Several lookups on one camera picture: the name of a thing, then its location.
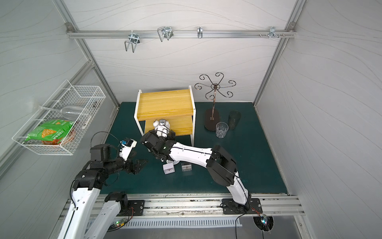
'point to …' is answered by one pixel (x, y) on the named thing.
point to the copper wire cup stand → (212, 116)
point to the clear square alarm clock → (186, 167)
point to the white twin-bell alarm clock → (156, 123)
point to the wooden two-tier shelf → (177, 106)
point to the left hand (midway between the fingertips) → (140, 156)
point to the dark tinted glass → (234, 118)
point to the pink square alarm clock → (168, 168)
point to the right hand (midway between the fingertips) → (161, 130)
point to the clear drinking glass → (221, 128)
